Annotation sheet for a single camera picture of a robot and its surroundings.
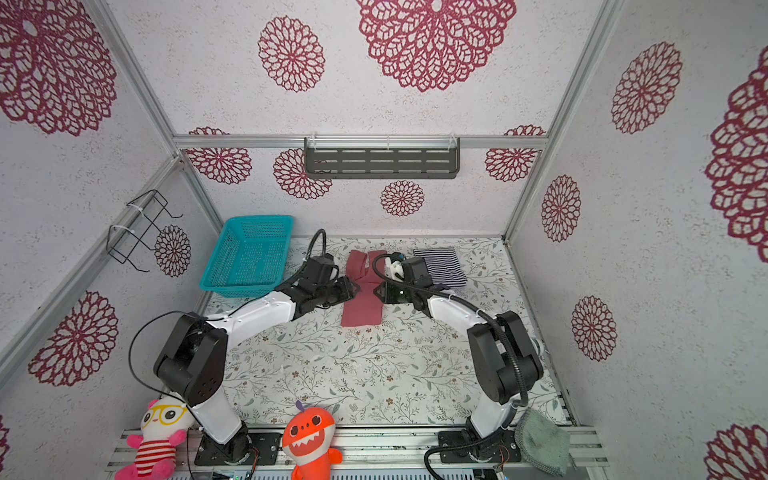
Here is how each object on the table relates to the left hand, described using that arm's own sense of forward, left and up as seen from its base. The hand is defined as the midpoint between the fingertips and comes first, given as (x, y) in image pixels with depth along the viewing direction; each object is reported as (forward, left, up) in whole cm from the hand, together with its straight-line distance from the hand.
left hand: (353, 291), depth 91 cm
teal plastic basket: (+23, +42, -10) cm, 49 cm away
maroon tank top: (0, -2, -10) cm, 10 cm away
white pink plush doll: (-36, +44, -4) cm, 57 cm away
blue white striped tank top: (+17, -32, -9) cm, 37 cm away
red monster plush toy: (-40, +9, -2) cm, 41 cm away
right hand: (0, -7, +1) cm, 8 cm away
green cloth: (-40, -48, -9) cm, 63 cm away
